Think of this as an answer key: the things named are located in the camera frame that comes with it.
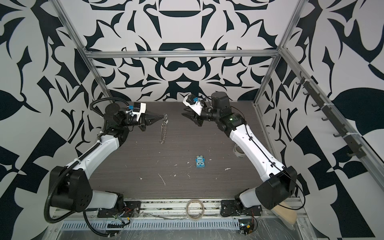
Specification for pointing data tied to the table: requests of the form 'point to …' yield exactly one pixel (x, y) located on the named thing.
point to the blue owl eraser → (200, 161)
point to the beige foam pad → (286, 214)
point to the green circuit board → (246, 229)
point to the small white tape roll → (238, 151)
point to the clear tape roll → (187, 212)
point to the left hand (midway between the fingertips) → (164, 112)
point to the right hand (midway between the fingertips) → (185, 109)
